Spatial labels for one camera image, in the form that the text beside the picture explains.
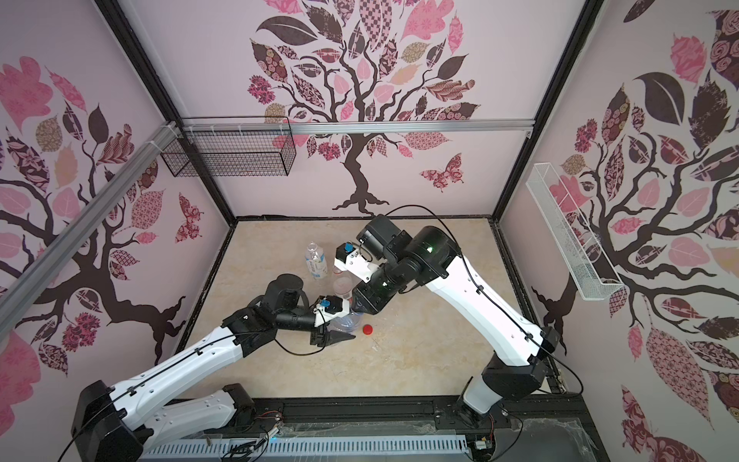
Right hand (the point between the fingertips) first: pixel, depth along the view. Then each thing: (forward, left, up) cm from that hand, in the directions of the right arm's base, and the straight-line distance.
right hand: (364, 308), depth 61 cm
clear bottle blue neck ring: (-2, +4, -4) cm, 6 cm away
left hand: (+1, +4, -11) cm, 12 cm away
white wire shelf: (+18, -58, -5) cm, 61 cm away
